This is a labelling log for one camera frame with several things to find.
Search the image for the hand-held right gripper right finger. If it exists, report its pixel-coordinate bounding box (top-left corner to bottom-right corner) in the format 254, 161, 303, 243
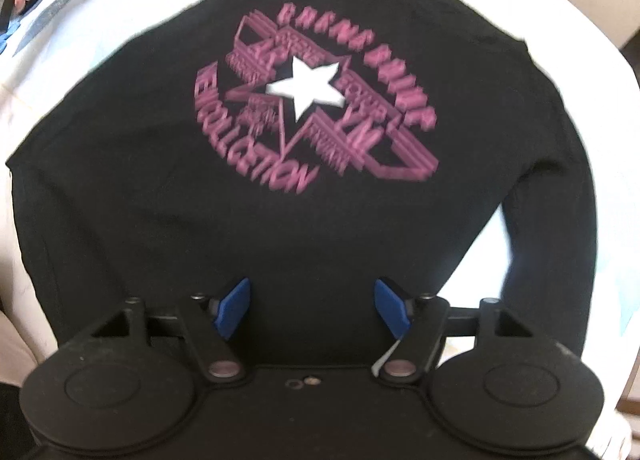
372, 278, 547, 384

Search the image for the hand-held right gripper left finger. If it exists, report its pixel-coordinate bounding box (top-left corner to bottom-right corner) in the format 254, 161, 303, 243
82, 278, 253, 383

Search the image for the small blue crumpled cloth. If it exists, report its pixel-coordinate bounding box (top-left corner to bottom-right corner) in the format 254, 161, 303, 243
0, 18, 22, 56

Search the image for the black sweatshirt with pink print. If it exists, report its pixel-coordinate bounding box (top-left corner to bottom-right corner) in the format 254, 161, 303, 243
5, 0, 600, 368

